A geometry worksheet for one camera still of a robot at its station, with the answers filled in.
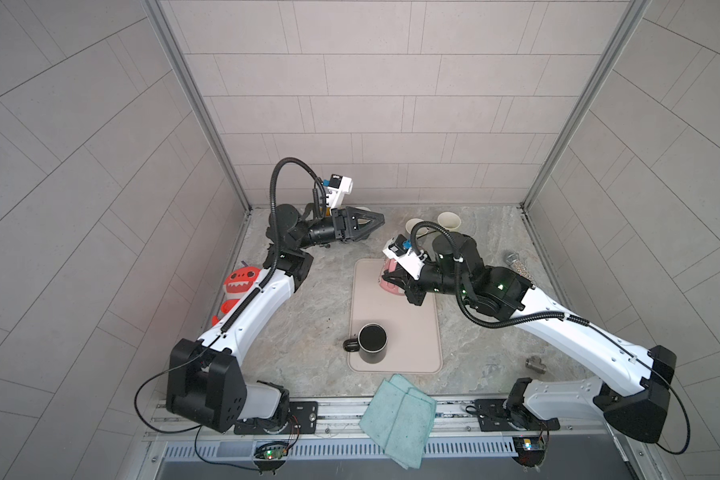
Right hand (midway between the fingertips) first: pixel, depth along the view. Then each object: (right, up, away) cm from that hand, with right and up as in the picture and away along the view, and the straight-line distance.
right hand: (385, 276), depth 65 cm
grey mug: (+10, +12, +35) cm, 38 cm away
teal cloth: (+4, -35, +5) cm, 35 cm away
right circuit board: (+34, -40, +3) cm, 53 cm away
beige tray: (+9, -19, +20) cm, 29 cm away
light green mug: (+24, +13, +36) cm, 45 cm away
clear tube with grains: (+44, -1, +31) cm, 54 cm away
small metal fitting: (+40, -25, +13) cm, 49 cm away
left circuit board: (-25, -39, 0) cm, 47 cm away
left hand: (0, +10, -6) cm, 12 cm away
